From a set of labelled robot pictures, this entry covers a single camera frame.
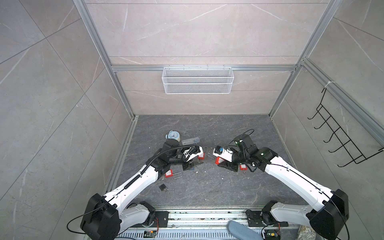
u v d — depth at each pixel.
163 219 0.73
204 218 0.75
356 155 0.58
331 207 0.39
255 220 0.73
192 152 0.62
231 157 0.66
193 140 1.04
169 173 0.88
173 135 1.03
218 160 0.73
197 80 1.01
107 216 0.38
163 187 0.83
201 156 0.94
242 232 0.68
